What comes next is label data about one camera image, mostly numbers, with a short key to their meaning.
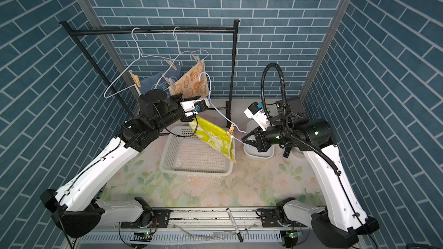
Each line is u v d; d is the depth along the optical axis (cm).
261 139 49
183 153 94
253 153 92
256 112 51
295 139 39
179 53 71
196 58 84
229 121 58
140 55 69
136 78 73
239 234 69
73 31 62
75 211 38
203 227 74
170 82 73
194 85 87
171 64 84
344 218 36
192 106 52
